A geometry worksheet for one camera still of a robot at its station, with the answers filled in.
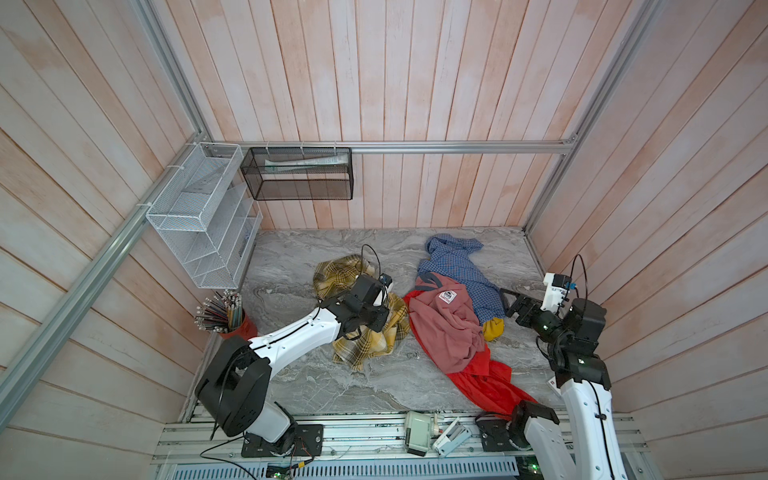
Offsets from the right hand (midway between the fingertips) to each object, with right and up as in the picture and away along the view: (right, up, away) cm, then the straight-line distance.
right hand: (512, 293), depth 76 cm
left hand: (-34, -8, +10) cm, 36 cm away
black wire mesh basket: (-63, +40, +29) cm, 80 cm away
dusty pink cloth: (-16, -9, +7) cm, 19 cm away
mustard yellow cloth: (+1, -13, +14) cm, 19 cm away
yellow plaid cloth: (-50, +4, +22) cm, 55 cm away
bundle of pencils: (-79, -6, +7) cm, 80 cm away
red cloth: (-5, -24, +2) cm, 25 cm away
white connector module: (-16, -35, -3) cm, 38 cm away
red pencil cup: (-73, -12, +8) cm, 74 cm away
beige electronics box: (-25, -33, -6) cm, 42 cm away
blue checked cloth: (-9, +10, +29) cm, 32 cm away
